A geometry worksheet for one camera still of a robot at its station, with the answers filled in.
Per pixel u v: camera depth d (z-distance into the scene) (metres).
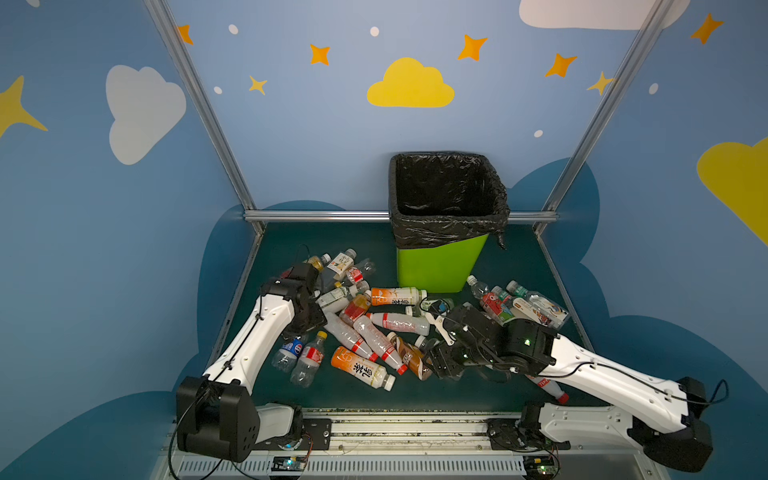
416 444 0.73
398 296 0.96
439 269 0.96
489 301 0.94
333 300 0.95
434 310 0.62
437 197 1.00
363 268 1.02
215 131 0.91
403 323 0.89
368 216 1.10
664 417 0.39
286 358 0.86
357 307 0.93
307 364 0.82
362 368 0.80
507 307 0.94
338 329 0.88
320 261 1.05
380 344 0.86
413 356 0.81
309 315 0.71
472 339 0.50
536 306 0.93
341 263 1.04
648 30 0.72
